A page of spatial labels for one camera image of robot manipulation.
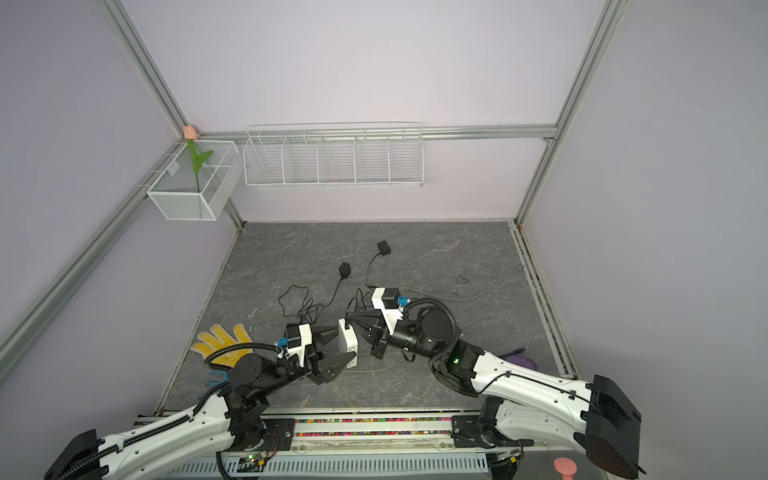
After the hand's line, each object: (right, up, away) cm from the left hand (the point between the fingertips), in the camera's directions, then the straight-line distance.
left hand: (349, 342), depth 65 cm
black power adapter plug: (-8, +13, +37) cm, 40 cm away
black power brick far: (+6, +21, +46) cm, 51 cm away
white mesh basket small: (-51, +40, +24) cm, 69 cm away
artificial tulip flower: (-51, +48, +26) cm, 75 cm away
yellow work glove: (-44, -7, +24) cm, 50 cm away
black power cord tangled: (-23, +3, +34) cm, 41 cm away
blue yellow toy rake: (-38, -15, +17) cm, 44 cm away
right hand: (0, +6, -4) cm, 7 cm away
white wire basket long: (-1, +53, +36) cm, 64 cm away
